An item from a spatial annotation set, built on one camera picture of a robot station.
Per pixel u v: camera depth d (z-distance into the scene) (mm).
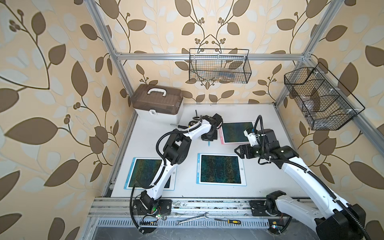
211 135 869
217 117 843
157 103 942
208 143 989
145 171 868
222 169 869
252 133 707
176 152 608
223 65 982
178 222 706
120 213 735
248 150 689
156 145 546
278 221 720
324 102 743
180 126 1046
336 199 400
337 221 368
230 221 704
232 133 1019
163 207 750
